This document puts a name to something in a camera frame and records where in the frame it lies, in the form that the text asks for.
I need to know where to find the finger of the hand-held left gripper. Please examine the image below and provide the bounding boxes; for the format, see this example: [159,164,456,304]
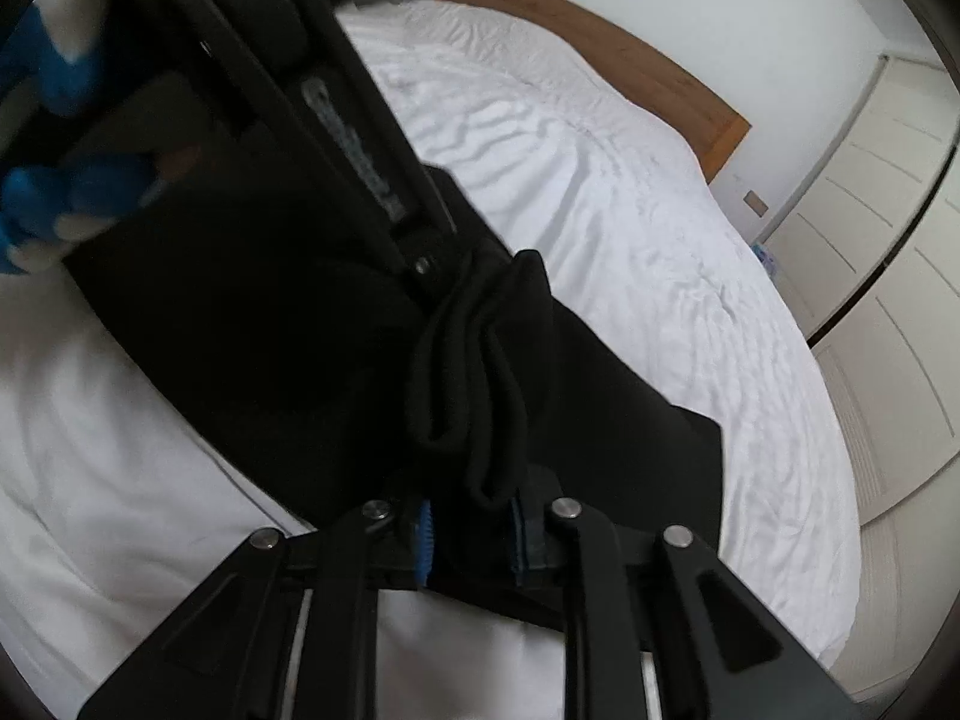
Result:
[169,0,461,280]

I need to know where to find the white duvet bed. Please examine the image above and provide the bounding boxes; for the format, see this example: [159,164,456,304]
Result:
[0,0,865,720]

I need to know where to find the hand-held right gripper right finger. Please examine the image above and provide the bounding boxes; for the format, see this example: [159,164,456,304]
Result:
[512,475,863,720]

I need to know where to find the wooden headboard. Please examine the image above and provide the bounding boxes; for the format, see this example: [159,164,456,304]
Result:
[426,0,753,185]

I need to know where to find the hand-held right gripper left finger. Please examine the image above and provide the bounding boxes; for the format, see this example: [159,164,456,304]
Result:
[76,493,437,720]

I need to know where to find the white wardrobe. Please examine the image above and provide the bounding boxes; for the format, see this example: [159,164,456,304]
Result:
[765,52,960,527]

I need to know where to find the black pants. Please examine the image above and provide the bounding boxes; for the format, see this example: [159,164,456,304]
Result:
[64,75,725,635]

